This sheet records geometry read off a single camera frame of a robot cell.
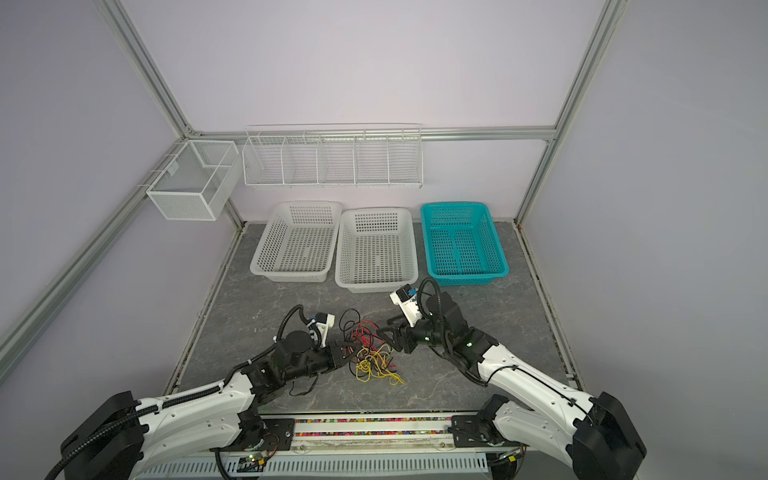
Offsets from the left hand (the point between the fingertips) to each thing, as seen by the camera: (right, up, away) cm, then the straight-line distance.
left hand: (361, 353), depth 77 cm
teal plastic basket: (+35, +29, +38) cm, 60 cm away
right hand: (+6, +7, -2) cm, 9 cm away
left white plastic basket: (-28, +30, +38) cm, 56 cm away
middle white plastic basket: (+2, +27, +35) cm, 44 cm away
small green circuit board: (-26, -25, -5) cm, 37 cm away
